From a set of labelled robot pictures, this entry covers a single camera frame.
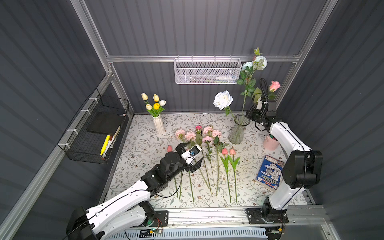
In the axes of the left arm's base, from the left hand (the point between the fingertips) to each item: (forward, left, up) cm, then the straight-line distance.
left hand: (196, 151), depth 70 cm
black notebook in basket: (+14, +45, +5) cm, 48 cm away
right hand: (+29, -33, -1) cm, 43 cm away
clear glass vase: (+22, -27, -16) cm, 39 cm away
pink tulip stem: (+4, -23, -24) cm, 34 cm away
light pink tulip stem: (-7, +9, -26) cm, 28 cm away
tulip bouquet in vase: (+28, +23, +2) cm, 36 cm away
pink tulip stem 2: (-9, +11, -25) cm, 29 cm away
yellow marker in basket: (+4, +44, +2) cm, 44 cm away
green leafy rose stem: (+22, -2, -22) cm, 32 cm away
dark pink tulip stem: (+5, -18, -23) cm, 30 cm away
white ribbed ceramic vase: (+28, +25, -14) cm, 40 cm away
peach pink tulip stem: (-8, +3, -25) cm, 26 cm away
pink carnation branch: (+24, -12, -21) cm, 34 cm away
